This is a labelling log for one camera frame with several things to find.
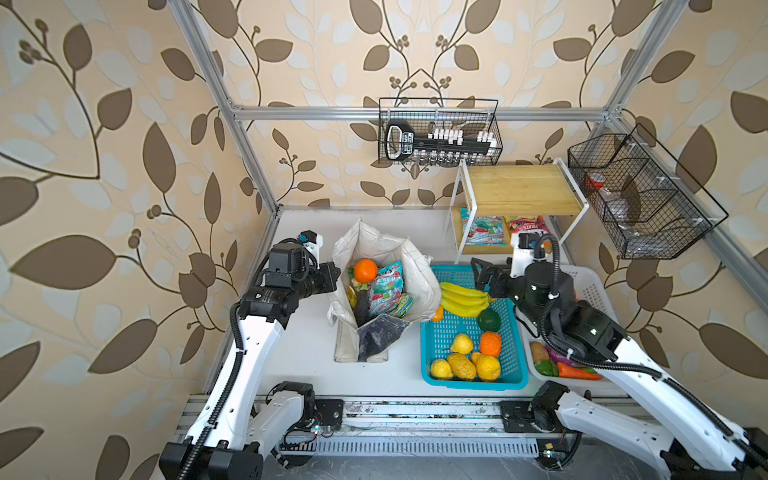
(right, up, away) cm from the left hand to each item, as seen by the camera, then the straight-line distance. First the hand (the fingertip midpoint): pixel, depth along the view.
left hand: (341, 268), depth 74 cm
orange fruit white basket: (+5, -2, +13) cm, 14 cm away
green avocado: (+41, -16, +10) cm, 45 cm away
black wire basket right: (+77, +16, -1) cm, 78 cm away
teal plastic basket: (+35, -21, +8) cm, 42 cm away
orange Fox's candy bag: (+52, +12, +17) cm, 56 cm away
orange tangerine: (+40, -21, +7) cm, 45 cm away
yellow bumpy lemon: (+31, -27, +4) cm, 41 cm away
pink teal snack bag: (+11, -7, +11) cm, 17 cm away
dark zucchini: (+4, -13, +9) cm, 16 cm away
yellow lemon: (+32, -22, +8) cm, 40 cm away
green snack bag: (+1, -7, +11) cm, 13 cm away
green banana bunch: (+35, -12, +17) cm, 40 cm away
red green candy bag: (+40, +10, +15) cm, 44 cm away
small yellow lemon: (+26, -27, +3) cm, 37 cm away
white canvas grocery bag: (+8, -19, +4) cm, 22 cm away
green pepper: (+52, -25, +1) cm, 58 cm away
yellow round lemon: (+38, -26, +3) cm, 46 cm away
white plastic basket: (+73, -8, +15) cm, 75 cm away
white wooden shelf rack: (+53, +21, +7) cm, 57 cm away
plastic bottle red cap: (+69, +23, +7) cm, 73 cm away
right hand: (+35, +2, -6) cm, 36 cm away
